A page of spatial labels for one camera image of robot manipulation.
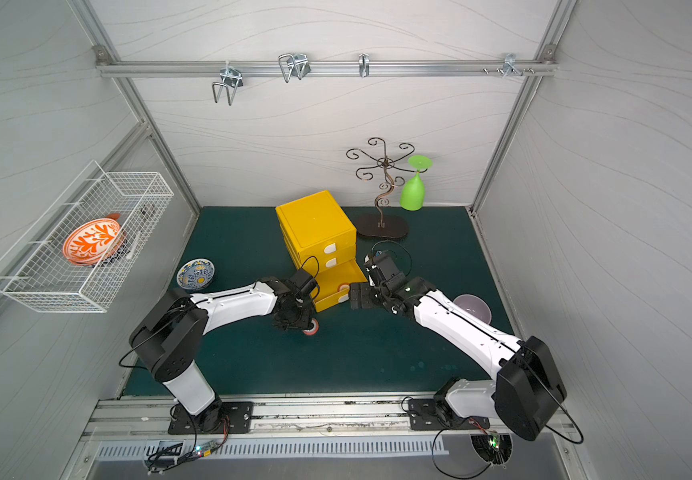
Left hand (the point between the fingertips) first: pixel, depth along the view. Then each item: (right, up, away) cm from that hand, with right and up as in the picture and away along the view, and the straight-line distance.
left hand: (304, 326), depth 89 cm
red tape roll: (+3, -1, -1) cm, 3 cm away
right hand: (+18, +12, -6) cm, 23 cm away
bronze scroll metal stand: (+26, +32, +25) cm, 48 cm away
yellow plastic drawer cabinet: (+6, +26, -7) cm, 27 cm away
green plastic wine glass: (+34, +42, +6) cm, 54 cm away
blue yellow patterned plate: (-39, +14, +11) cm, 43 cm away
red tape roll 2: (+11, +11, +8) cm, 18 cm away
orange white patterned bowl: (-44, +26, -22) cm, 56 cm away
